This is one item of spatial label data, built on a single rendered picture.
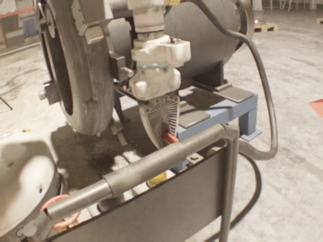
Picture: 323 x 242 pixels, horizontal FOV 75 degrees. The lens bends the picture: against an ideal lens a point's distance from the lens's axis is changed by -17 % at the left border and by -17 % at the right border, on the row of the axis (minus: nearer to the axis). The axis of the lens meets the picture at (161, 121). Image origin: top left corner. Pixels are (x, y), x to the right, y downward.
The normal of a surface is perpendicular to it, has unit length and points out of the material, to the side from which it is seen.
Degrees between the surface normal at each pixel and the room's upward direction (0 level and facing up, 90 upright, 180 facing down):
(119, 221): 90
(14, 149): 73
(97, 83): 100
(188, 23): 80
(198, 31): 87
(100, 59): 89
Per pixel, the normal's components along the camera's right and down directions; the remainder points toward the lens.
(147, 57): -0.40, 0.47
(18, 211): 0.88, 0.11
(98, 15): 0.49, -0.03
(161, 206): 0.58, 0.33
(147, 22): -0.07, 0.49
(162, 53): -0.76, 0.38
